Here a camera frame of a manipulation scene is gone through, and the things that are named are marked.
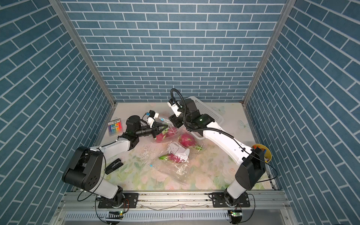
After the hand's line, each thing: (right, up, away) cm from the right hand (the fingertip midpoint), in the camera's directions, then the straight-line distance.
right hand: (174, 115), depth 77 cm
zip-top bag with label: (-2, -16, +14) cm, 21 cm away
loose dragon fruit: (+8, -16, +11) cm, 21 cm away
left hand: (-3, -7, +5) cm, 9 cm away
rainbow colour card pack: (-46, -9, +25) cm, 53 cm away
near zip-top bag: (+3, -34, +4) cm, 34 cm away
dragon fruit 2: (-2, -25, +5) cm, 26 cm away
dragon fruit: (-5, -11, +8) cm, 14 cm away
